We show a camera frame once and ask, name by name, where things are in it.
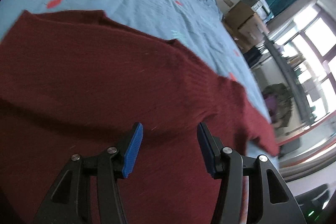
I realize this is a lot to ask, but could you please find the dark red knit sweater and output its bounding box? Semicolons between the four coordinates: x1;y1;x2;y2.
1;11;278;223

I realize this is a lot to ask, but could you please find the pile of clothes on chair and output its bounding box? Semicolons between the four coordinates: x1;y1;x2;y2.
262;83;293;137

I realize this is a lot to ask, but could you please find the black bag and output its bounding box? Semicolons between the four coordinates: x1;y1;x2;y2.
243;46;266;68

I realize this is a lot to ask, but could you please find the wooden bedside drawer cabinet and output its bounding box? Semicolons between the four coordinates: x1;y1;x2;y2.
223;0;273;53

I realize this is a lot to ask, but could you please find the blue patterned bed cover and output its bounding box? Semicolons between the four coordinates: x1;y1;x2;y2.
1;0;278;157

